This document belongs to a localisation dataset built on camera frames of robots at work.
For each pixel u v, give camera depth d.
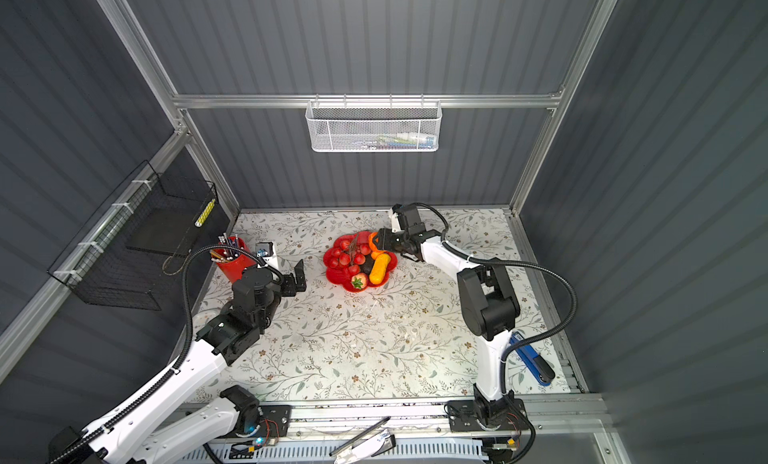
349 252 0.96
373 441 0.70
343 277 0.99
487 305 0.53
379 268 0.96
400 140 0.93
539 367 0.79
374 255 1.01
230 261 0.87
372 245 0.95
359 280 0.94
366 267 0.98
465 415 0.73
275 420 0.73
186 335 0.50
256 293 0.54
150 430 0.43
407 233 0.76
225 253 0.87
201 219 0.81
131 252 0.73
